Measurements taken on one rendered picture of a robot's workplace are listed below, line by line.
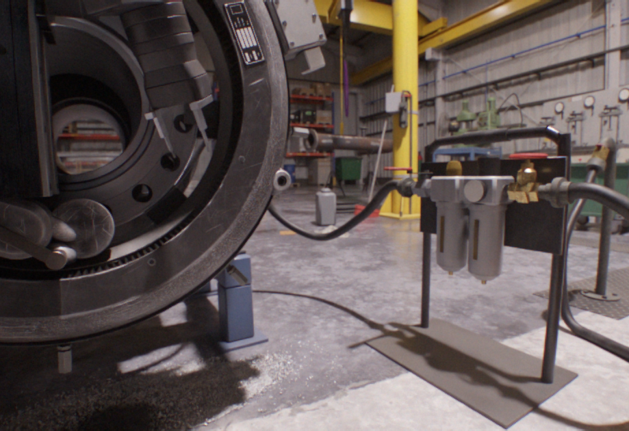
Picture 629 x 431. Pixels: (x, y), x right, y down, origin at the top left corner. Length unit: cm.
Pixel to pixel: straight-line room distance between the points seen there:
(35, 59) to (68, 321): 35
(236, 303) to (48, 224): 57
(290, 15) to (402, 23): 363
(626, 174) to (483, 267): 257
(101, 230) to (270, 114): 33
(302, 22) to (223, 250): 45
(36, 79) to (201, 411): 64
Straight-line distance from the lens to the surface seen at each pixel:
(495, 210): 84
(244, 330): 106
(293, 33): 73
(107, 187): 70
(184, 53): 48
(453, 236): 90
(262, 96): 64
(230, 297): 101
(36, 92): 57
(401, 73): 418
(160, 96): 49
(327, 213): 324
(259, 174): 62
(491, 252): 86
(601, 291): 168
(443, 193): 90
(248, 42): 65
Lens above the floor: 47
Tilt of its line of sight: 6 degrees down
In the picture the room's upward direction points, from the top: 1 degrees counter-clockwise
